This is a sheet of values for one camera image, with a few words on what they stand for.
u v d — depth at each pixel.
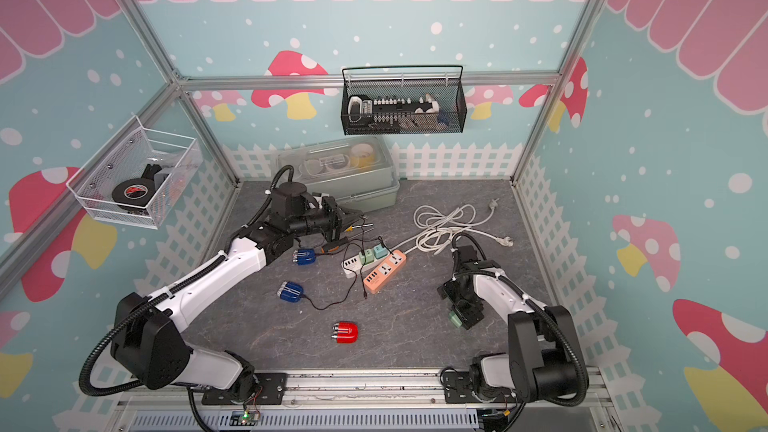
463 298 0.74
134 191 0.70
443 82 0.90
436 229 1.03
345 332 0.81
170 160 0.71
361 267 0.92
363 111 0.89
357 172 0.95
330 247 0.97
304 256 0.94
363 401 0.74
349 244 1.00
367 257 0.89
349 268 0.92
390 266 0.94
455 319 0.83
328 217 0.69
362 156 1.04
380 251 0.92
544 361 0.42
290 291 0.89
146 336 0.41
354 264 0.94
